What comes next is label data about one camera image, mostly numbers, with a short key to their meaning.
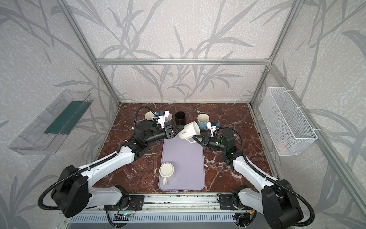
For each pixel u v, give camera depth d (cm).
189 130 75
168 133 65
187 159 89
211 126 74
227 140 60
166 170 78
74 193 40
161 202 75
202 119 100
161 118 69
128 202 70
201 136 75
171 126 67
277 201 40
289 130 62
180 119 99
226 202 74
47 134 63
